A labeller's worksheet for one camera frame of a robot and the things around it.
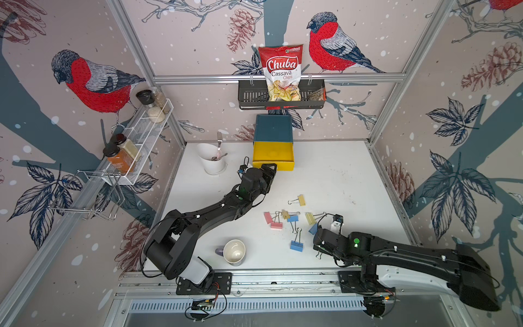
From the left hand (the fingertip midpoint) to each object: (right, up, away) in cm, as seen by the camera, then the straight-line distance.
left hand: (281, 166), depth 83 cm
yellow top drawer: (+1, +6, +12) cm, 13 cm away
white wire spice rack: (-57, +14, +1) cm, 59 cm away
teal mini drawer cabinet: (-3, +18, +15) cm, 24 cm away
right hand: (+15, -31, -2) cm, 35 cm away
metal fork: (-31, +13, +21) cm, 40 cm away
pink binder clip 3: (+15, -36, -3) cm, 39 cm away
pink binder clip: (-6, -24, +7) cm, 25 cm away
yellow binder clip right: (+14, -24, +7) cm, 29 cm away
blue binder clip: (+6, -23, +7) cm, 25 cm away
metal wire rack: (-62, -9, -17) cm, 65 cm away
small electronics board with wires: (-29, -51, -11) cm, 60 cm away
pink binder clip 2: (-2, -26, +6) cm, 27 cm away
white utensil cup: (-36, +5, +20) cm, 42 cm away
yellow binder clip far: (+11, -17, +14) cm, 25 cm away
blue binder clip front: (+6, -33, +1) cm, 33 cm away
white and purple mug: (-19, -34, -3) cm, 39 cm away
